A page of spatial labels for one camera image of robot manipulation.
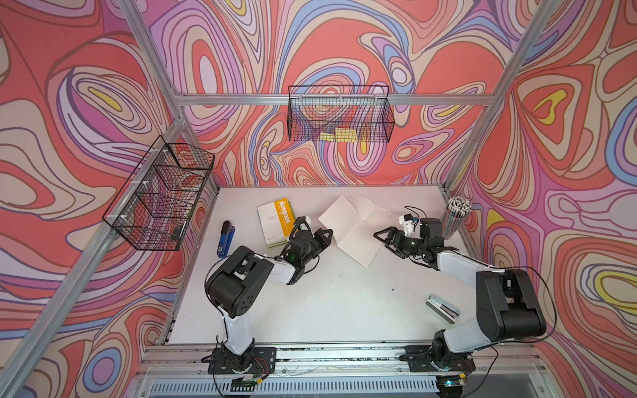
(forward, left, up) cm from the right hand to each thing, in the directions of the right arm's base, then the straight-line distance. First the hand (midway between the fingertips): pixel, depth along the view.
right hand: (380, 245), depth 89 cm
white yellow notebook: (+17, +40, -4) cm, 44 cm away
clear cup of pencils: (+9, -28, +9) cm, 31 cm away
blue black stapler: (+12, +61, -6) cm, 62 cm away
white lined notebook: (+13, +6, -5) cm, 15 cm away
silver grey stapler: (-22, -18, -7) cm, 29 cm away
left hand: (+4, +15, +3) cm, 16 cm away
